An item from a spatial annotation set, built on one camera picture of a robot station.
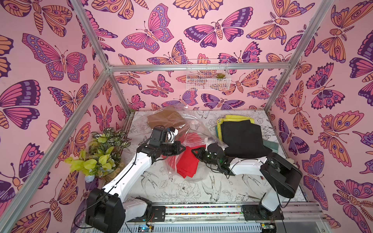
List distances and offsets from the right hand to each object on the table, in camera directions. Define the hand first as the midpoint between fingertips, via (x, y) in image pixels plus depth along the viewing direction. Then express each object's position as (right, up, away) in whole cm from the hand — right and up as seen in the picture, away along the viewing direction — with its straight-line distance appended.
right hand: (191, 149), depth 85 cm
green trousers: (+18, +10, +17) cm, 27 cm away
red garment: (-3, -7, -3) cm, 8 cm away
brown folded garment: (-18, +20, +23) cm, 35 cm away
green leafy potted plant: (-42, 0, -17) cm, 46 cm away
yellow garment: (+28, +19, +16) cm, 37 cm away
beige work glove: (+62, -8, +5) cm, 63 cm away
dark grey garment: (+34, +6, +7) cm, 35 cm away
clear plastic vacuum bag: (+4, +13, +27) cm, 31 cm away
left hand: (-3, +3, -6) cm, 7 cm away
